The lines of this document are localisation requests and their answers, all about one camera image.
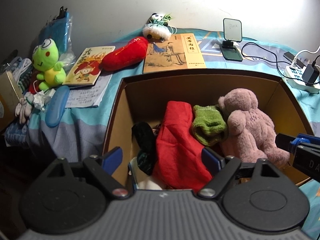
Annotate pink teddy bear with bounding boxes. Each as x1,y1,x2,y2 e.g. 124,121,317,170
218,88,290,168

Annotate green fuzzy sock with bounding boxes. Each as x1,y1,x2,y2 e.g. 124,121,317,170
191,105,228,146

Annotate blue striped bed sheet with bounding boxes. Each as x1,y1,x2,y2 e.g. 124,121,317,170
4,27,320,240

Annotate tan classical book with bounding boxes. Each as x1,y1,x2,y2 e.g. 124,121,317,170
143,33,206,74

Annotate dark green velvet cloth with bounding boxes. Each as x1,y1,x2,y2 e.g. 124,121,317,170
131,122,157,176

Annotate red cloth bag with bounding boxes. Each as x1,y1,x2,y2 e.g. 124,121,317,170
152,101,212,192

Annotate small white plush toy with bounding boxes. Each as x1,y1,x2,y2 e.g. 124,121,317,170
15,92,34,125

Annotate blue plastic package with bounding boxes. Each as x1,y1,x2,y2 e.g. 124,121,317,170
38,6,72,55

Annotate brown cardboard box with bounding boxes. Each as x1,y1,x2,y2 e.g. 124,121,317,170
104,69,313,190

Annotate gold cardboard box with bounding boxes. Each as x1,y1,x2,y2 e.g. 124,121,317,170
0,71,23,131

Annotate handwritten paper sheet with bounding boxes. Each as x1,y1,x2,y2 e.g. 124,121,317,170
66,74,112,108

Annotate blue glasses case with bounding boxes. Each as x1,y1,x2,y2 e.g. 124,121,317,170
45,86,70,128

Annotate panda white plush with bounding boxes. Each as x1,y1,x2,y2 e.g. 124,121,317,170
142,13,177,42

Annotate orange cartoon book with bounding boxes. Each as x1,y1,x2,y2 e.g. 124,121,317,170
63,46,116,86

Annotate red chili plush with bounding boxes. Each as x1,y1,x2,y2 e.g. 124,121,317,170
100,36,149,72

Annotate white power strip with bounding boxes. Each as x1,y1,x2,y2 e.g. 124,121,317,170
284,66,319,94

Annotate white fluffy cloth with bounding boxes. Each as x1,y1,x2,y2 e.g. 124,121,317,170
128,157,165,190

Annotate white cable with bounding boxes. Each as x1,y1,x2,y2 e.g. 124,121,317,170
292,44,320,68

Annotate small mirror on stand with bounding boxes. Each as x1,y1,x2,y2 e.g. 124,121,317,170
220,18,243,62

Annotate black power adapter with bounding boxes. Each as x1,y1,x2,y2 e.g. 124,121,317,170
302,64,319,86

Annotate green frog plush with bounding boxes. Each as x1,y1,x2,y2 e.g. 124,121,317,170
32,38,66,91

